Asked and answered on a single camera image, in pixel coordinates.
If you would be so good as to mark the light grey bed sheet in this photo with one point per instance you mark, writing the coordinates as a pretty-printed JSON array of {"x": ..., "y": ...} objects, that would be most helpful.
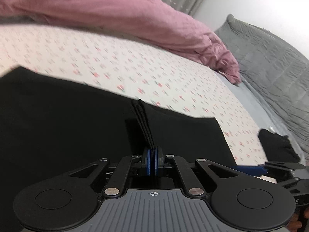
[{"x": 261, "y": 112}]

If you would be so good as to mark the cherry print bed sheet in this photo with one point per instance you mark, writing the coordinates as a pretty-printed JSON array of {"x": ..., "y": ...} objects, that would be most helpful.
[{"x": 128, "y": 67}]

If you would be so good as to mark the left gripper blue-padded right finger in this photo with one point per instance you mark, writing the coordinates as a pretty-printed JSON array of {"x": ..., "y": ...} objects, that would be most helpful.
[{"x": 240, "y": 200}]

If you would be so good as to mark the pink duvet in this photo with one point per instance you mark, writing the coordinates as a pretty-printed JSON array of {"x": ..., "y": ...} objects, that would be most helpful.
[{"x": 150, "y": 20}]

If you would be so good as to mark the black pants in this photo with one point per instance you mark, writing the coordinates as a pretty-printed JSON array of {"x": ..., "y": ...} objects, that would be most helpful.
[{"x": 51, "y": 126}]

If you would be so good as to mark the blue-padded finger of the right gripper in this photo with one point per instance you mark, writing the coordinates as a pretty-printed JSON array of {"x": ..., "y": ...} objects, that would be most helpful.
[{"x": 270, "y": 168}]

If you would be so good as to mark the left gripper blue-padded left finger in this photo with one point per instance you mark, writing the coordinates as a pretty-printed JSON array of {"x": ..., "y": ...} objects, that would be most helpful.
[{"x": 70, "y": 199}]

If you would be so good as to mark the grey quilted blanket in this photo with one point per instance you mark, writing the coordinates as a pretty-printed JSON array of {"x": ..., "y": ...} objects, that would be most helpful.
[{"x": 275, "y": 71}]

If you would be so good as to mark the folded black garment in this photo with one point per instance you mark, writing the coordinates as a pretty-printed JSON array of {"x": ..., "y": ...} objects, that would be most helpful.
[{"x": 277, "y": 148}]

